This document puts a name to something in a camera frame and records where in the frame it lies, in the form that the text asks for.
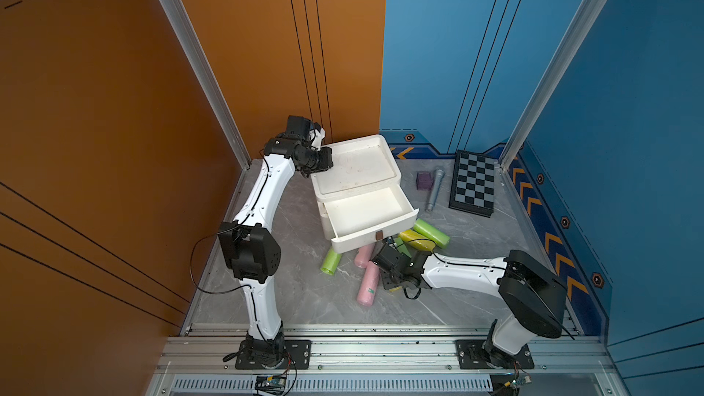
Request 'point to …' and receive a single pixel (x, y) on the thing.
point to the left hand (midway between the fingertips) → (333, 160)
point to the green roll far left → (331, 262)
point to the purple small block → (424, 181)
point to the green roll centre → (401, 247)
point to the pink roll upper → (363, 256)
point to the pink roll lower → (368, 285)
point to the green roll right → (432, 233)
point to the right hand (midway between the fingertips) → (387, 275)
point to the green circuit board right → (518, 382)
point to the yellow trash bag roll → (417, 240)
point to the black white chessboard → (472, 189)
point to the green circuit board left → (276, 384)
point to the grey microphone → (437, 181)
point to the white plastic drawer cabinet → (359, 165)
